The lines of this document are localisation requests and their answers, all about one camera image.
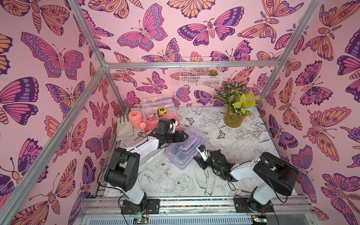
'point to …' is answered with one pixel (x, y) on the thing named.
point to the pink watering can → (136, 119)
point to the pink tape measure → (151, 116)
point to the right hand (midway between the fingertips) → (197, 153)
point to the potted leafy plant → (238, 103)
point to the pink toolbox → (156, 108)
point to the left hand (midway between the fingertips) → (185, 136)
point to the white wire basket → (194, 72)
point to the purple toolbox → (180, 154)
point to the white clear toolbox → (147, 150)
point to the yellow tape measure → (162, 110)
